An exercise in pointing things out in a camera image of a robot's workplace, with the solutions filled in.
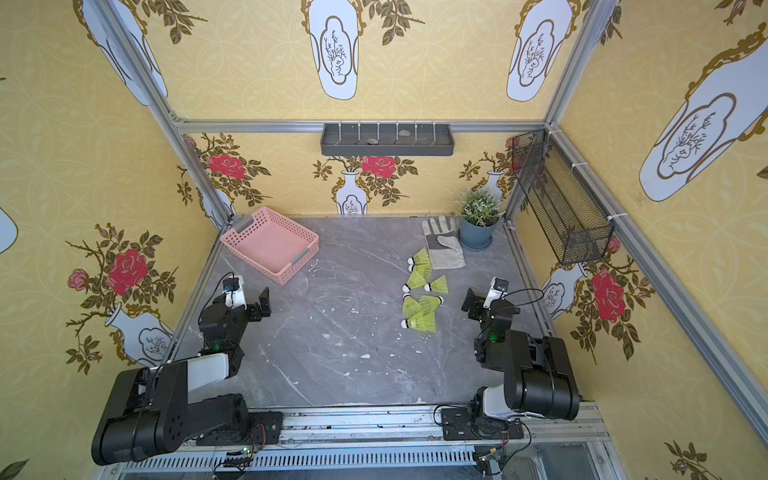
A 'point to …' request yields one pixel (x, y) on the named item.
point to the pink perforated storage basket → (272, 246)
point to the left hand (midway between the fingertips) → (254, 288)
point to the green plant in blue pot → (479, 212)
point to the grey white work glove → (443, 243)
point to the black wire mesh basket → (577, 227)
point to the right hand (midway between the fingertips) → (484, 291)
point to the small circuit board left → (238, 459)
